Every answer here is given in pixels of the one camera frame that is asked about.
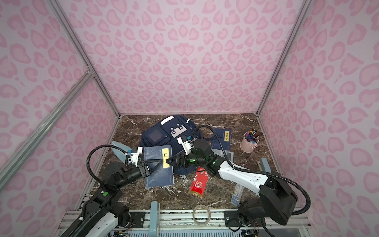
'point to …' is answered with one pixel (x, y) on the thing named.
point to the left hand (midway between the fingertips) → (160, 161)
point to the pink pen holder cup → (249, 141)
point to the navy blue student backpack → (167, 132)
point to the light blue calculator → (230, 156)
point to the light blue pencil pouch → (119, 153)
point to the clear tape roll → (208, 213)
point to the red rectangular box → (199, 182)
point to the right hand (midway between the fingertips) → (171, 160)
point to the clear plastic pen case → (237, 194)
